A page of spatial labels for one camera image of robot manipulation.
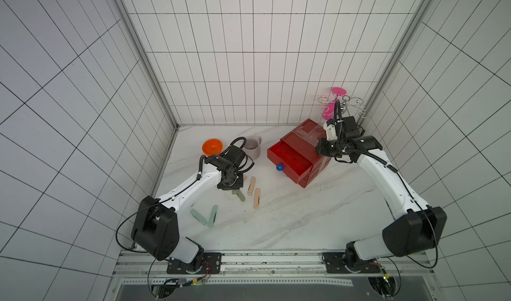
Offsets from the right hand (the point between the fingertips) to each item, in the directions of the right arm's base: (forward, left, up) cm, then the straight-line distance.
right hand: (317, 144), depth 82 cm
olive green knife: (-15, +34, -21) cm, 42 cm away
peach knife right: (-16, +25, -22) cm, 37 cm away
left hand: (-17, +35, -11) cm, 41 cm away
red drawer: (-8, +9, -5) cm, 13 cm away
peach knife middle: (-10, +28, -21) cm, 36 cm away
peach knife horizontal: (-6, +32, -21) cm, 39 cm away
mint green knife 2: (-26, +50, -21) cm, 60 cm away
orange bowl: (+10, +51, -18) cm, 55 cm away
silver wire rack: (+18, -13, +7) cm, 23 cm away
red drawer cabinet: (+3, +5, -1) cm, 6 cm away
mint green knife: (-26, +43, -20) cm, 55 cm away
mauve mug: (+10, +29, -17) cm, 35 cm away
